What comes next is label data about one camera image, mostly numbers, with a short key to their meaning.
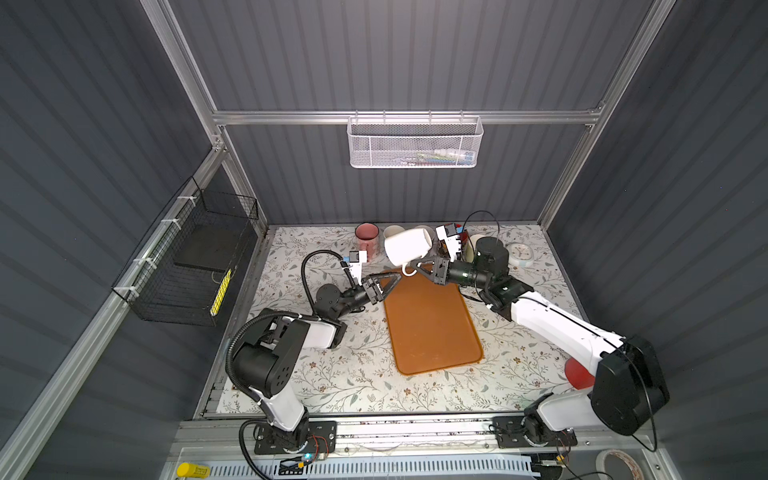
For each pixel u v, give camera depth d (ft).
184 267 2.38
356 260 2.47
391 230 3.43
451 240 2.27
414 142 4.04
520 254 3.55
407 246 2.39
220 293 2.26
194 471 2.11
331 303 2.19
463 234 2.26
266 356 1.58
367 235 3.46
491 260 1.93
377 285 2.39
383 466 2.32
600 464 2.24
